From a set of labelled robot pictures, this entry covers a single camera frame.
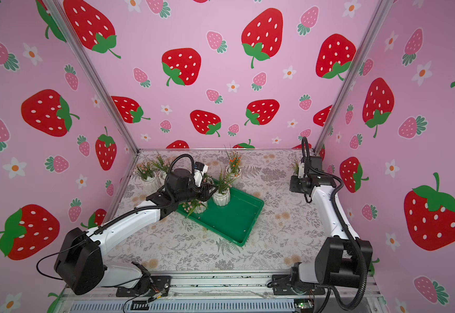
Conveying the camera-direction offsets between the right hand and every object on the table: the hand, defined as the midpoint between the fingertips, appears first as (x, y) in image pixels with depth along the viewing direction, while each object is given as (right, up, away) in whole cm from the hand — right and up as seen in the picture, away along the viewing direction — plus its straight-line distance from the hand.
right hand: (293, 183), depth 85 cm
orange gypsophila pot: (-27, +6, +13) cm, 30 cm away
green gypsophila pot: (-33, -7, +6) cm, 34 cm away
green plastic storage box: (-27, -19, +6) cm, 33 cm away
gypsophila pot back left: (-64, +7, +13) cm, 65 cm away
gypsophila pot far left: (-71, +4, +11) cm, 72 cm away
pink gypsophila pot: (-44, -10, 0) cm, 45 cm away
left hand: (-34, -1, -4) cm, 34 cm away
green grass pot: (+5, +7, +13) cm, 16 cm away
